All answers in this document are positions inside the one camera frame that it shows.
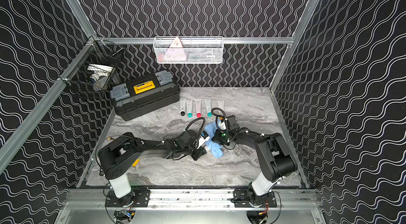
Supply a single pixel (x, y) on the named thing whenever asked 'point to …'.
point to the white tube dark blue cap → (207, 148)
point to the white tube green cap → (189, 104)
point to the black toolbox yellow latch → (142, 95)
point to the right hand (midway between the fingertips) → (212, 139)
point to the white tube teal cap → (208, 102)
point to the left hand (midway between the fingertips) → (205, 149)
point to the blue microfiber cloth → (215, 148)
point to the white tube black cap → (183, 106)
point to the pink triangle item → (175, 52)
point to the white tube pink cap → (198, 108)
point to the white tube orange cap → (221, 104)
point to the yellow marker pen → (135, 162)
